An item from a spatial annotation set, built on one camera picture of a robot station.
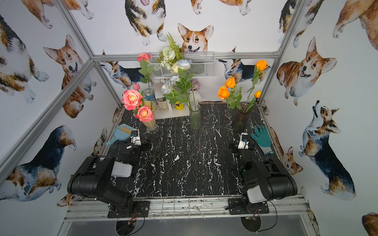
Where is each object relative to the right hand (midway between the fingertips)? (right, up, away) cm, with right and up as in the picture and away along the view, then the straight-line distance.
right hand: (245, 134), depth 87 cm
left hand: (-65, +1, +5) cm, 65 cm away
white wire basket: (-25, +43, +6) cm, 50 cm away
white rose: (-41, +33, -1) cm, 53 cm away
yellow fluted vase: (-59, +5, +11) cm, 60 cm away
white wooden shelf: (-48, +14, +27) cm, 57 cm away
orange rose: (-10, +30, -3) cm, 32 cm away
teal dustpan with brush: (-82, -1, +16) cm, 83 cm away
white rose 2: (-39, +24, -2) cm, 46 cm away
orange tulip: (+6, +24, -2) cm, 24 cm away
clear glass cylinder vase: (-30, +14, +10) cm, 35 cm away
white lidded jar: (-50, +33, +5) cm, 61 cm away
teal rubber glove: (+16, -3, +14) cm, 22 cm away
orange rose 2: (-7, +21, 0) cm, 22 cm away
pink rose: (-52, +12, -19) cm, 57 cm away
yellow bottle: (-43, +19, +26) cm, 54 cm away
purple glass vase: (+2, +7, +15) cm, 16 cm away
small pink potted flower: (-29, +31, +11) cm, 44 cm away
